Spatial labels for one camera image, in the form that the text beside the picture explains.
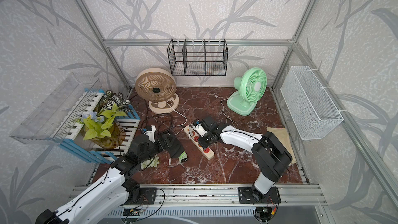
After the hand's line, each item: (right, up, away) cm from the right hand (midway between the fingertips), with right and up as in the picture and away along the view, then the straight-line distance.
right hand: (200, 140), depth 88 cm
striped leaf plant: (-48, +24, -7) cm, 54 cm away
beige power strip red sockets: (+4, -6, -3) cm, 8 cm away
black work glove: (-13, +1, -15) cm, 20 cm away
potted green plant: (-44, +10, -17) cm, 48 cm away
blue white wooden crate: (-52, +5, -22) cm, 57 cm away
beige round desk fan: (-26, +31, +1) cm, 40 cm away
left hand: (-15, +2, -7) cm, 17 cm away
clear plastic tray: (-62, +13, -24) cm, 68 cm away
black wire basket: (-3, +53, +17) cm, 55 cm away
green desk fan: (+29, +29, -1) cm, 41 cm away
